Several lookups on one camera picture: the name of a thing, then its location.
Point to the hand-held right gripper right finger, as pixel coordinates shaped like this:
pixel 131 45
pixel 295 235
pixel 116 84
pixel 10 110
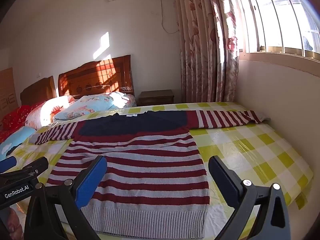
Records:
pixel 226 183

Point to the red white striped navy sweater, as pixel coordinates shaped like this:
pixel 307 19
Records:
pixel 140 162

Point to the barred window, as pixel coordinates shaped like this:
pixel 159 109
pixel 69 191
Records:
pixel 280 17

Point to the floral light blue pillow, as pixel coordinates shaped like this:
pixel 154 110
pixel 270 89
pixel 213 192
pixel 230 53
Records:
pixel 92 105

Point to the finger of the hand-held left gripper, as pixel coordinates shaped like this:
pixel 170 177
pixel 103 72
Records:
pixel 33 167
pixel 7 163

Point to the pink floral curtain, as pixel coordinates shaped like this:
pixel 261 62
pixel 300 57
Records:
pixel 202 42

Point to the light wooden wardrobe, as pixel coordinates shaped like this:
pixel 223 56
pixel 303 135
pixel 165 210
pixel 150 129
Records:
pixel 7 92

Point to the red patterned blanket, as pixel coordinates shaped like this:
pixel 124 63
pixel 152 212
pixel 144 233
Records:
pixel 12 120

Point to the blue cartoon pillow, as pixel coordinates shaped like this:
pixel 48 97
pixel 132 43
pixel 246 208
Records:
pixel 15 140

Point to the small dark wooden headboard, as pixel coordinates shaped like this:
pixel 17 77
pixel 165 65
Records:
pixel 37 91

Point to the yellow white checked bed cover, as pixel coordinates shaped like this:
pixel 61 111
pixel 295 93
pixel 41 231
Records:
pixel 250 152

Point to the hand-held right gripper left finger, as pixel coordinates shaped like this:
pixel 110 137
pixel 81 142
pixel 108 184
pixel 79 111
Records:
pixel 91 181

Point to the large carved wooden headboard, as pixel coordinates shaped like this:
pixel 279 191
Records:
pixel 100 77

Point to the white pink pillow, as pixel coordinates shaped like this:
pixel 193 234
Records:
pixel 42 111

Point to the wooden nightstand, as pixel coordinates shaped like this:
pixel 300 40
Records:
pixel 156 97

